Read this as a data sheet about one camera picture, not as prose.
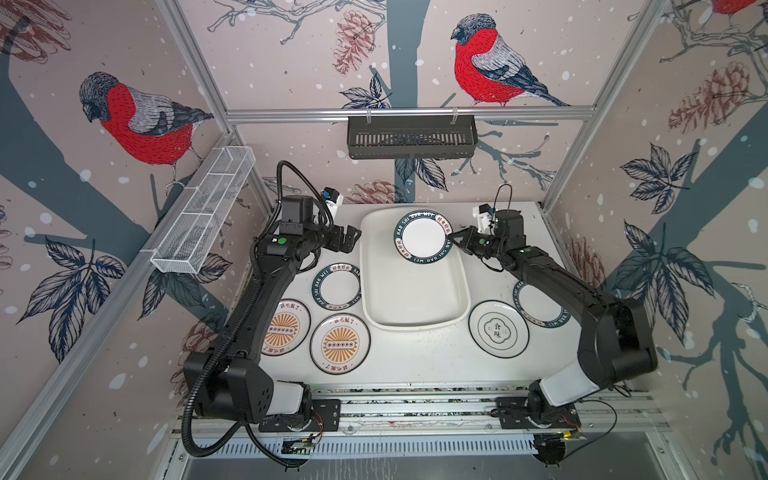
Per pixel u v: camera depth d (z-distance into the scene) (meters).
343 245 0.71
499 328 0.88
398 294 0.93
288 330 0.88
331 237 0.69
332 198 0.68
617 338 0.50
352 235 0.70
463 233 0.82
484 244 0.75
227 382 0.39
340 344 0.86
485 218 0.81
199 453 0.37
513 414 0.73
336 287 0.98
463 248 0.78
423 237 0.88
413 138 1.05
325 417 0.73
